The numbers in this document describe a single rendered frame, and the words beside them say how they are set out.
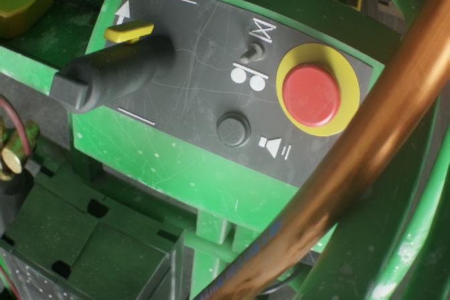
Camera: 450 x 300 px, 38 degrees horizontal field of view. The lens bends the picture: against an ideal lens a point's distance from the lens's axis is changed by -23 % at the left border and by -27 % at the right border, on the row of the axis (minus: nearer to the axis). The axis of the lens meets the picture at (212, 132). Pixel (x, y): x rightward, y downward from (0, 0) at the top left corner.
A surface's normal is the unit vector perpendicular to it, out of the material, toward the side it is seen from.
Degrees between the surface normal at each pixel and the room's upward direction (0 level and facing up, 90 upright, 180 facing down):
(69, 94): 58
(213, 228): 90
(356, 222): 27
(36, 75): 90
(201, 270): 90
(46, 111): 0
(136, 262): 0
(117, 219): 0
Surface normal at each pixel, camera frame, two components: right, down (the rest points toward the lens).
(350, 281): 0.22, -0.59
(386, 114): -0.69, 0.44
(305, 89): -0.33, 0.20
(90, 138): -0.44, 0.66
